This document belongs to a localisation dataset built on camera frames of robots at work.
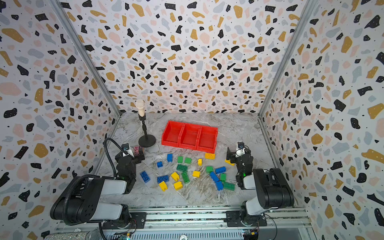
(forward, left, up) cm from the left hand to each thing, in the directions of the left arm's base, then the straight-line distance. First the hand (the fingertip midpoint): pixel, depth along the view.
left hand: (132, 146), depth 87 cm
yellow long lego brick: (-1, -46, -12) cm, 47 cm away
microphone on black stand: (+12, -3, -11) cm, 16 cm away
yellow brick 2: (-19, -27, -11) cm, 35 cm away
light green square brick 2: (-2, -26, -13) cm, 29 cm away
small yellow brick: (-5, -39, -10) cm, 41 cm away
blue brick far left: (-13, -7, -11) cm, 19 cm away
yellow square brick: (-12, -37, -13) cm, 41 cm away
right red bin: (+15, -42, -15) cm, 47 cm away
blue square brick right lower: (-19, -50, -12) cm, 55 cm away
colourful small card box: (-2, -3, 0) cm, 4 cm away
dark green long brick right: (-20, -56, -12) cm, 60 cm away
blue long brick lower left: (-16, -16, -11) cm, 25 cm away
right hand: (+2, -62, -1) cm, 62 cm away
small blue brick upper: (-1, -20, -11) cm, 23 cm away
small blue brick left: (-6, -14, -11) cm, 19 cm away
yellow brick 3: (-5, -57, -12) cm, 59 cm away
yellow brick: (-20, -19, -10) cm, 29 cm away
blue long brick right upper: (-10, -53, -12) cm, 55 cm away
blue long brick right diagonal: (-14, -47, -11) cm, 51 cm away
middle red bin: (+18, -32, -14) cm, 39 cm away
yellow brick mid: (-14, -25, -11) cm, 30 cm away
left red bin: (+17, -19, -10) cm, 28 cm away
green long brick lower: (-14, -31, -11) cm, 35 cm away
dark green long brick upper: (-9, -28, -10) cm, 31 cm away
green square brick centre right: (-9, -45, -13) cm, 47 cm away
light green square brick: (-3, -32, -13) cm, 34 cm away
